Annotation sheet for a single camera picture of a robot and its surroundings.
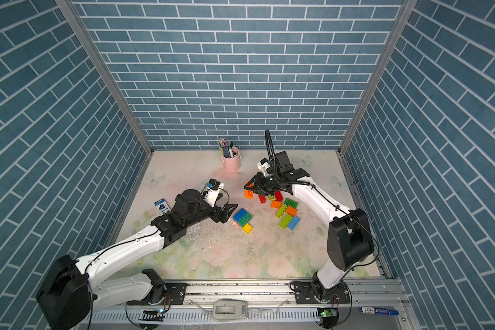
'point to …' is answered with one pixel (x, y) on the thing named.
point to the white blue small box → (162, 206)
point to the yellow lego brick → (247, 227)
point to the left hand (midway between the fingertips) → (236, 202)
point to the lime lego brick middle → (281, 210)
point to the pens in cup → (226, 150)
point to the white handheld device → (229, 309)
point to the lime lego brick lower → (284, 222)
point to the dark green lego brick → (245, 219)
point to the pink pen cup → (232, 164)
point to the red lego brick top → (278, 196)
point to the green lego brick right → (291, 203)
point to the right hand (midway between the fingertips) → (249, 189)
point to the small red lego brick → (262, 199)
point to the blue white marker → (378, 311)
